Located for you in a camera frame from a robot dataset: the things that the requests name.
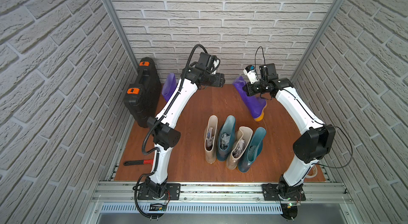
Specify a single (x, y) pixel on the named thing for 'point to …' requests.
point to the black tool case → (143, 97)
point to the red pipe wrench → (139, 162)
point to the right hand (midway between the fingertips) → (246, 87)
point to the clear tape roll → (314, 173)
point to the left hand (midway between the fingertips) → (223, 78)
